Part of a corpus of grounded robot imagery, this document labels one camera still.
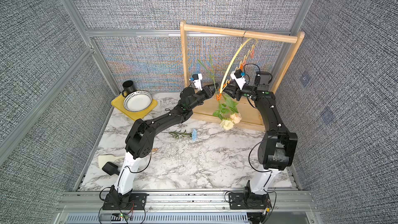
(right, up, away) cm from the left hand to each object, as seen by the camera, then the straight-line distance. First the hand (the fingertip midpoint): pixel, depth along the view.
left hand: (222, 83), depth 80 cm
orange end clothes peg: (-2, -7, 0) cm, 8 cm away
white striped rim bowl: (-57, -8, +34) cm, 67 cm away
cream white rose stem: (+3, -13, +4) cm, 14 cm away
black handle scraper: (-62, -42, +3) cm, 75 cm away
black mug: (-64, +2, +33) cm, 72 cm away
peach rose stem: (+8, -18, +3) cm, 20 cm away
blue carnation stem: (-15, -29, +12) cm, 35 cm away
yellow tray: (-71, -10, +34) cm, 80 cm away
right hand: (+2, +1, 0) cm, 2 cm away
